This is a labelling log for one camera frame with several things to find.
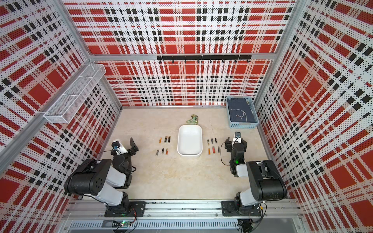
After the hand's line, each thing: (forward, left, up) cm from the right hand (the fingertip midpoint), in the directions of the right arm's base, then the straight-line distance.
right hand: (236, 137), depth 92 cm
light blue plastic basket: (+14, -9, -5) cm, 17 cm away
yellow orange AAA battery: (-5, +18, -8) cm, 20 cm away
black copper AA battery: (+4, +46, -8) cm, 47 cm away
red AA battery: (-4, +15, -8) cm, 17 cm away
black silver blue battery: (+4, +48, -8) cm, 49 cm away
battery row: (+3, +15, -9) cm, 18 cm away
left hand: (-4, +68, +4) cm, 68 cm away
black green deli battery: (-4, +11, -8) cm, 15 cm away
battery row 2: (+3, +13, -9) cm, 16 cm away
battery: (+2, +18, -9) cm, 20 cm away
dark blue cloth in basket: (+24, -7, -1) cm, 25 cm away
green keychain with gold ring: (+21, +28, -7) cm, 35 cm away
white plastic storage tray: (+3, +31, -7) cm, 32 cm away
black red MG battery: (-5, +49, -8) cm, 50 cm away
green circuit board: (-45, +63, -6) cm, 77 cm away
